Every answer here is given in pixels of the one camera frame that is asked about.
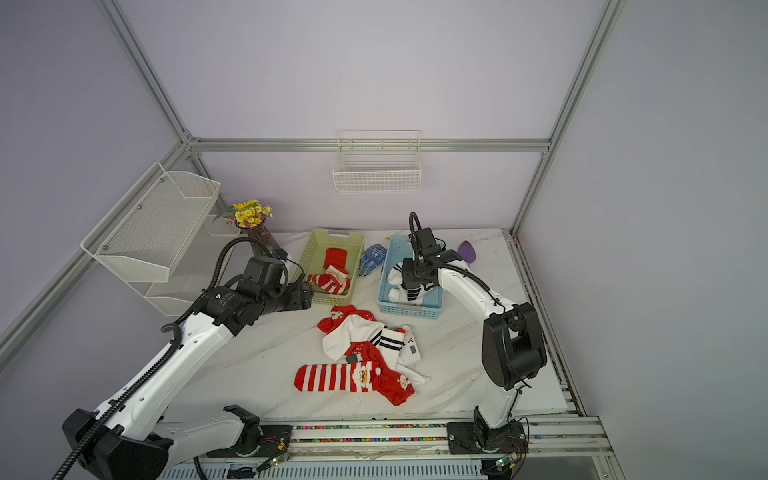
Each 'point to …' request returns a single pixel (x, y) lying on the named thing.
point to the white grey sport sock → (395, 277)
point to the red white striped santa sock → (342, 377)
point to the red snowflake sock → (336, 263)
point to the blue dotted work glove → (372, 258)
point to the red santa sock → (386, 381)
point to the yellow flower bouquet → (246, 214)
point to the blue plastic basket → (396, 249)
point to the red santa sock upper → (338, 314)
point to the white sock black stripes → (391, 342)
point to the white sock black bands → (414, 295)
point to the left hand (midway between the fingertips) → (298, 298)
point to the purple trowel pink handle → (466, 251)
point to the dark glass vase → (263, 236)
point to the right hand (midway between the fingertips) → (415, 274)
